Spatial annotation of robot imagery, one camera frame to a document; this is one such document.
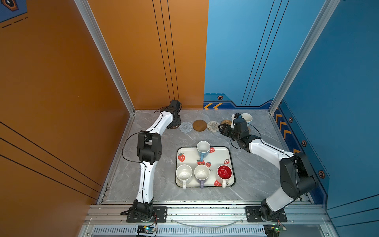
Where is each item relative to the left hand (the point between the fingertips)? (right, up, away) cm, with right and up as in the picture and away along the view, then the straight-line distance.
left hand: (174, 121), depth 104 cm
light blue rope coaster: (+7, -4, +5) cm, 10 cm away
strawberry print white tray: (+30, -23, -8) cm, 38 cm away
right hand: (+30, -4, -13) cm, 33 cm away
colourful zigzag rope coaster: (+28, -3, +5) cm, 28 cm away
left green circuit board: (-9, -53, -33) cm, 63 cm away
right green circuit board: (+52, -53, -33) cm, 82 cm away
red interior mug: (+32, -30, -19) cm, 48 cm away
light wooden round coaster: (+18, -3, +6) cm, 19 cm away
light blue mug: (+52, +3, +1) cm, 52 cm away
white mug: (+8, -31, -17) cm, 36 cm away
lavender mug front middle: (+18, -31, -17) cm, 40 cm away
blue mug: (+20, -17, -11) cm, 28 cm away
